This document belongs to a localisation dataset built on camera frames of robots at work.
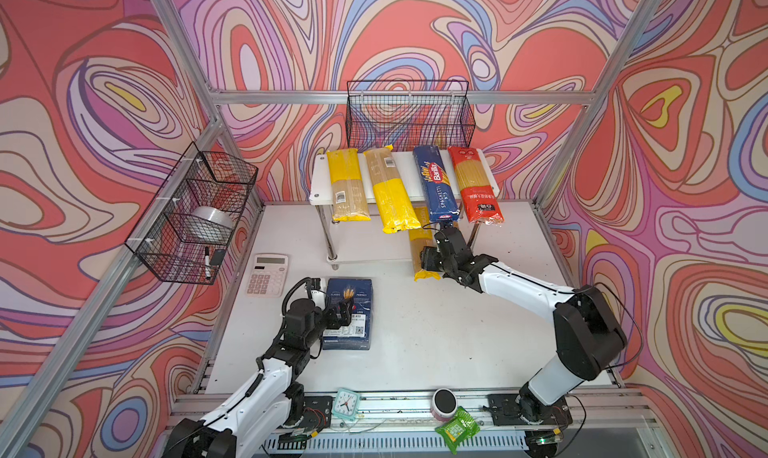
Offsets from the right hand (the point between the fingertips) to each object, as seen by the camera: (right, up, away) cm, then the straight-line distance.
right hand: (430, 260), depth 91 cm
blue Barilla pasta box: (-22, -19, -12) cm, 31 cm away
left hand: (-26, -11, -5) cm, 29 cm away
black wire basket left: (-65, +23, -11) cm, 70 cm away
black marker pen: (-57, +1, -19) cm, 61 cm away
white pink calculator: (-52, -6, +5) cm, 53 cm away
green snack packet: (+4, -38, -21) cm, 44 cm away
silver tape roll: (-56, +11, -21) cm, 61 cm away
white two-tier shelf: (-9, +27, -9) cm, 30 cm away
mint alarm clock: (-24, -34, -18) cm, 45 cm away
